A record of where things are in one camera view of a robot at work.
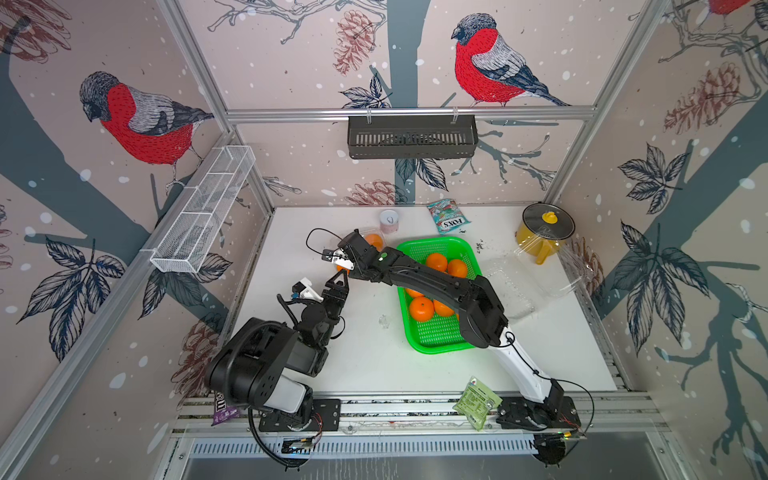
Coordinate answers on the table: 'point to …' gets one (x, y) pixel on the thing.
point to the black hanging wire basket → (412, 136)
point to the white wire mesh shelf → (191, 230)
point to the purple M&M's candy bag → (223, 412)
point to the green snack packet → (475, 402)
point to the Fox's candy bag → (447, 216)
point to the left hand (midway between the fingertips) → (351, 269)
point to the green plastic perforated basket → (440, 335)
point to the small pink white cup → (389, 221)
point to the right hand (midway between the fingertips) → (358, 250)
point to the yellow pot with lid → (544, 229)
